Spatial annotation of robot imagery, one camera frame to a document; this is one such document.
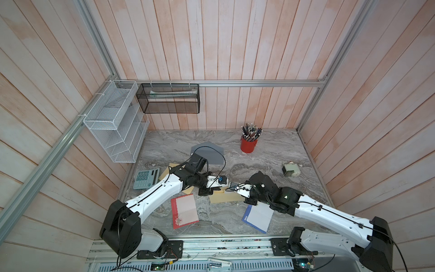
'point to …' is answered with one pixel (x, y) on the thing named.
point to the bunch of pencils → (250, 132)
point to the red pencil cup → (247, 147)
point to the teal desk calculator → (146, 178)
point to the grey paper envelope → (213, 153)
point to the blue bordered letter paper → (258, 217)
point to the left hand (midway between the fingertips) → (216, 188)
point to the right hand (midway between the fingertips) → (240, 184)
